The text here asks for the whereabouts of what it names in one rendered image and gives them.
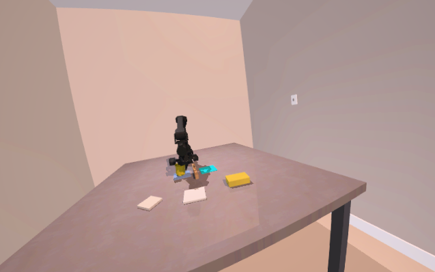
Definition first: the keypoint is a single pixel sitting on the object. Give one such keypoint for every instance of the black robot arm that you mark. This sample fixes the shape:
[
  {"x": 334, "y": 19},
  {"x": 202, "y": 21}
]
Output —
[{"x": 181, "y": 135}]

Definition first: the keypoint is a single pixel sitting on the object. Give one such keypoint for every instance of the yellow cup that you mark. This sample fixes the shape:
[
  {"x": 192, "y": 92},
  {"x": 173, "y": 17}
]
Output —
[{"x": 180, "y": 170}]

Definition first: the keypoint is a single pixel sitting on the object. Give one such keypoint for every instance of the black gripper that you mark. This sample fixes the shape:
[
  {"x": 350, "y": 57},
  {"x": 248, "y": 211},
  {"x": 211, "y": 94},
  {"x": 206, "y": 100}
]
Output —
[{"x": 173, "y": 161}]

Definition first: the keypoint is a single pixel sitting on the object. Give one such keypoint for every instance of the yellow rectangular block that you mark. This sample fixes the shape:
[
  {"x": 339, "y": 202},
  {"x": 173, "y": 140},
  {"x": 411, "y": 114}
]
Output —
[{"x": 237, "y": 179}]

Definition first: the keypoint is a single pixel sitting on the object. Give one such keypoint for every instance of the pale pink flat square tile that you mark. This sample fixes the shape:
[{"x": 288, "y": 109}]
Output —
[
  {"x": 194, "y": 195},
  {"x": 149, "y": 203}
]

